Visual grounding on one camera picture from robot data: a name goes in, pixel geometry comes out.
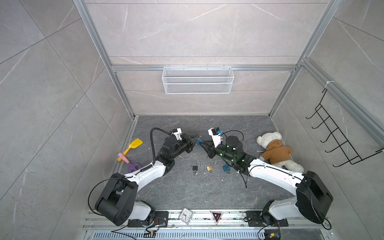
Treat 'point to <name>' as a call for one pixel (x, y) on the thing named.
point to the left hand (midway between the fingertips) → (200, 131)
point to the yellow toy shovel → (135, 144)
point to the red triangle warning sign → (217, 216)
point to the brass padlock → (209, 168)
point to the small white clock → (185, 215)
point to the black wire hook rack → (336, 146)
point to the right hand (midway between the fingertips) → (201, 141)
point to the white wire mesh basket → (198, 80)
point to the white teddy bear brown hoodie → (276, 153)
